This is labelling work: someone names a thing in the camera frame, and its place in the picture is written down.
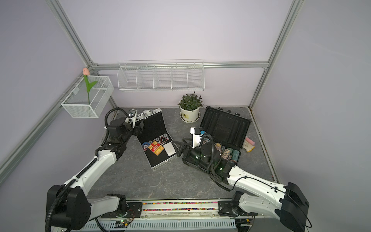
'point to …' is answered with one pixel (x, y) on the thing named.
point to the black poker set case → (228, 128)
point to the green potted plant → (191, 102)
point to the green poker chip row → (235, 155)
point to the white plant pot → (190, 116)
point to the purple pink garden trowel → (251, 142)
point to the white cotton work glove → (248, 146)
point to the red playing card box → (156, 148)
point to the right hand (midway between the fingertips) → (177, 140)
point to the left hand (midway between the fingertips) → (134, 119)
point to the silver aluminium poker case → (155, 138)
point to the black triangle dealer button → (163, 139)
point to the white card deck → (169, 148)
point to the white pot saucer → (191, 122)
